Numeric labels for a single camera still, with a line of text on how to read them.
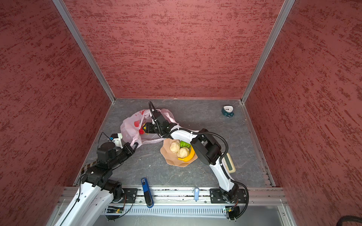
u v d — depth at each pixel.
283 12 0.73
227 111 1.10
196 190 0.73
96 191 0.52
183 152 0.84
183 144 0.87
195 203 0.73
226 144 0.49
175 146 0.87
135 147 0.75
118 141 0.70
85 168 0.81
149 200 0.71
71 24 0.77
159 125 0.73
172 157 0.86
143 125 0.86
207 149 0.54
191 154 0.85
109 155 0.57
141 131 0.86
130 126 0.85
